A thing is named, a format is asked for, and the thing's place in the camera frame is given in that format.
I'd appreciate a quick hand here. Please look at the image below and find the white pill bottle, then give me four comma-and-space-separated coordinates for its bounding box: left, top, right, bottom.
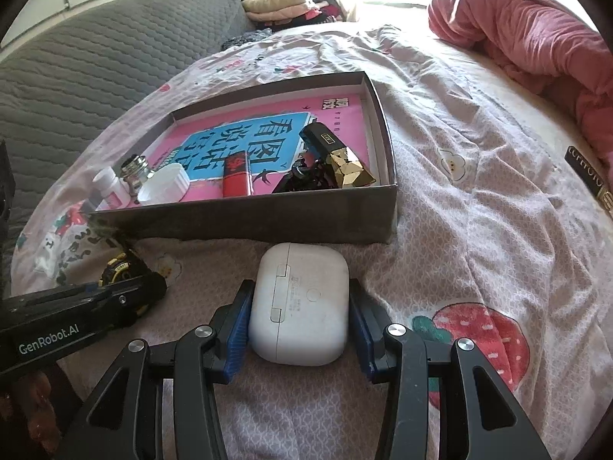
92, 166, 131, 210

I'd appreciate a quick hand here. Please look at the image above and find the white plastic jar lid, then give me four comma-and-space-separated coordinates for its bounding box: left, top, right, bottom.
137, 163, 190, 205

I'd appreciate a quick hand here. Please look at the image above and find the white earbuds case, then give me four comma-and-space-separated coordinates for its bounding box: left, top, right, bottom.
248, 243, 349, 366

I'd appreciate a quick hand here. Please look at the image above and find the person's left hand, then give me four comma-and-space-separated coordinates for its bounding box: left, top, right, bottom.
1, 371, 61, 459

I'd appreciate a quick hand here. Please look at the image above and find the silver metal jar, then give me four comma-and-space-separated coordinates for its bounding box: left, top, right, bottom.
121, 154, 154, 199

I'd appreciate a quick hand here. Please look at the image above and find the grey cardboard box tray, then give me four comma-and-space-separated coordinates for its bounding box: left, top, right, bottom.
81, 72, 398, 244

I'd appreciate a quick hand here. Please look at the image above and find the yellow and black tape measure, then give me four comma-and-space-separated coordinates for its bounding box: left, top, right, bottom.
98, 249, 167, 318

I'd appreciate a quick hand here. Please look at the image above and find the grey quilted sofa cover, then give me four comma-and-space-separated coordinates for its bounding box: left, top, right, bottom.
1, 0, 251, 295

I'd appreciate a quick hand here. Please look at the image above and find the pink quilt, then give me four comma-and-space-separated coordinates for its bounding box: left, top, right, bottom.
427, 0, 612, 168

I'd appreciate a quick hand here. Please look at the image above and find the black and gold comb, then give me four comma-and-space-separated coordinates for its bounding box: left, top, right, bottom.
564, 145, 613, 216

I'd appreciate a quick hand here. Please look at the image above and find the pile of folded clothes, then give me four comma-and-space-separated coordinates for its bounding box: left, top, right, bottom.
242, 0, 346, 31

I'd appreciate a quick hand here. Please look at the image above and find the strawberry print bed sheet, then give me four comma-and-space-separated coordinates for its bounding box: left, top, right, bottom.
11, 24, 612, 459

